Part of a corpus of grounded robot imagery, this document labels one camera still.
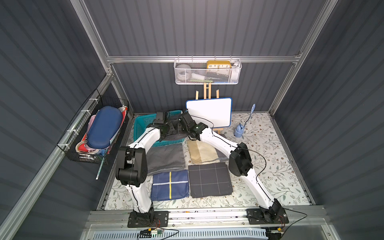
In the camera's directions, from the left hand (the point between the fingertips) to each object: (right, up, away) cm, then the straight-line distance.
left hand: (171, 126), depth 96 cm
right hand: (+7, +2, -1) cm, 7 cm away
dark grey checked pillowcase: (+24, -32, -9) cm, 41 cm away
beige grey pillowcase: (+19, -18, +1) cm, 26 cm away
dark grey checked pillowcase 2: (+4, -6, -5) cm, 9 cm away
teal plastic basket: (-23, +3, +12) cm, 26 cm away
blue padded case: (-26, 0, -29) cm, 39 cm away
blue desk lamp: (+45, -4, +6) cm, 46 cm away
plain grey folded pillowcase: (-4, -21, -2) cm, 21 cm away
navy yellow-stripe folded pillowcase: (+1, -34, -12) cm, 36 cm away
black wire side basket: (-37, -7, -33) cm, 49 cm away
